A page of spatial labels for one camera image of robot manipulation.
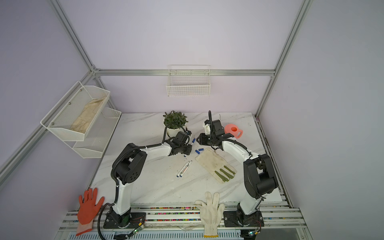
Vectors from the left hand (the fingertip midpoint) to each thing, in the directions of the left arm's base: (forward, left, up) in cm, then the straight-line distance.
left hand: (189, 148), depth 99 cm
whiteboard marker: (-16, +5, -2) cm, 17 cm away
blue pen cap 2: (0, -7, -2) cm, 8 cm away
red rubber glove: (-37, +52, -2) cm, 64 cm away
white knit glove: (-38, -13, -2) cm, 40 cm away
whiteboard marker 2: (-15, +2, -1) cm, 15 cm away
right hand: (-1, -6, +12) cm, 13 cm away
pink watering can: (+9, -29, +10) cm, 32 cm away
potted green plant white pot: (+11, +9, +14) cm, 20 cm away
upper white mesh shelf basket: (+1, +61, +28) cm, 67 cm away
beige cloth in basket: (0, +55, +27) cm, 61 cm away
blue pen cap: (-2, -6, -2) cm, 6 cm away
